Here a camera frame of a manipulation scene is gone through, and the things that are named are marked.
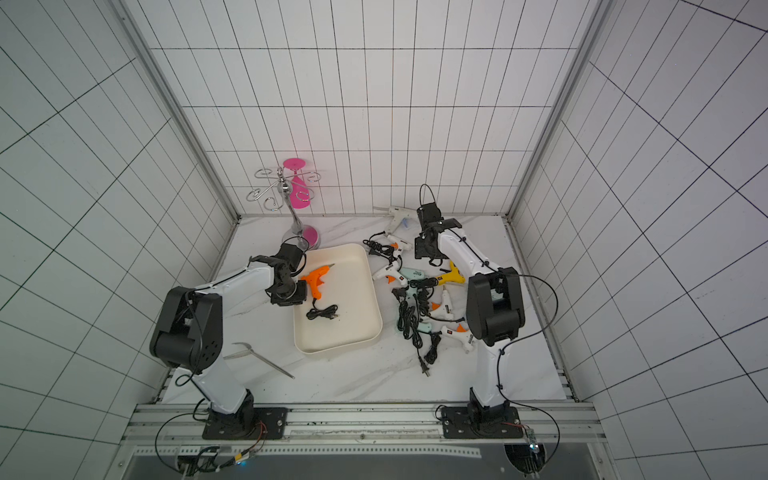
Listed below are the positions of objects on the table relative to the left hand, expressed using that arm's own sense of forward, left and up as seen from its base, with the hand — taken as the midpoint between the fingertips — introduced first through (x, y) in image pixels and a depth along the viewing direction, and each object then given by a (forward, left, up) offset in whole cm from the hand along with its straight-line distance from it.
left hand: (295, 304), depth 92 cm
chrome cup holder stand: (+27, +5, +23) cm, 36 cm away
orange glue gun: (+9, -4, 0) cm, 10 cm away
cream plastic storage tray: (+8, -17, -2) cm, 19 cm away
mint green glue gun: (+12, -36, +1) cm, 38 cm away
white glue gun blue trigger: (+39, -34, -1) cm, 52 cm away
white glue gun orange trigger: (-9, -52, 0) cm, 52 cm away
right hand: (+17, -41, +7) cm, 45 cm away
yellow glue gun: (+11, -52, 0) cm, 53 cm away
